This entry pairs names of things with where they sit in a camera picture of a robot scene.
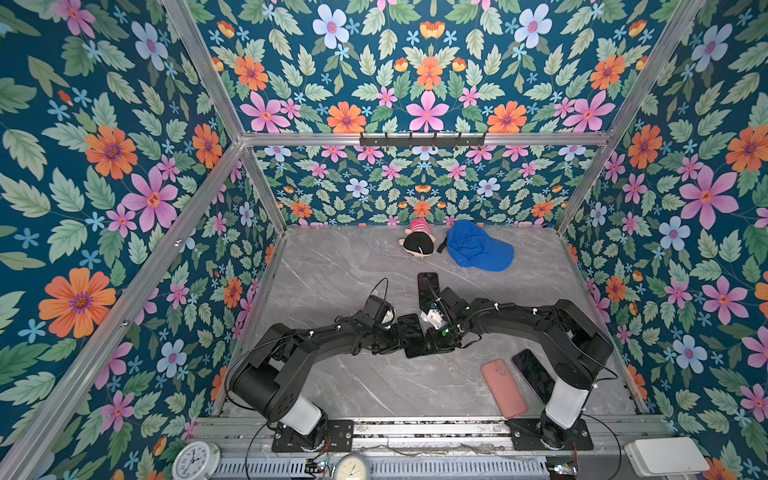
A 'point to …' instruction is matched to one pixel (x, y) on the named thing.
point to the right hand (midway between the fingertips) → (423, 350)
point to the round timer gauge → (351, 466)
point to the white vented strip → (396, 466)
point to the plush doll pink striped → (418, 240)
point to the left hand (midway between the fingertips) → (413, 339)
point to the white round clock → (198, 460)
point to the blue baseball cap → (472, 246)
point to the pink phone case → (506, 393)
